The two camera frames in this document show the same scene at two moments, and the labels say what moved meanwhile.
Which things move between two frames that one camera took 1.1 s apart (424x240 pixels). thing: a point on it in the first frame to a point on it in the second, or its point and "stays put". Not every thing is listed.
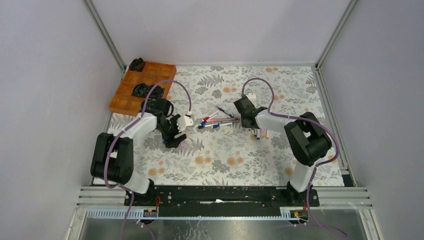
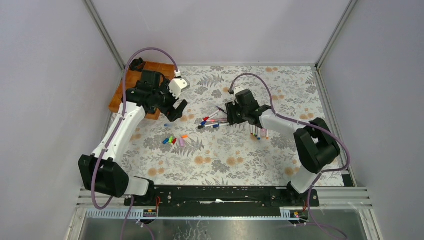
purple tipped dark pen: (231, 115) stays put
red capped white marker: (206, 118) stays put
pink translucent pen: (225, 119) stays put
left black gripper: (170, 141) to (174, 114)
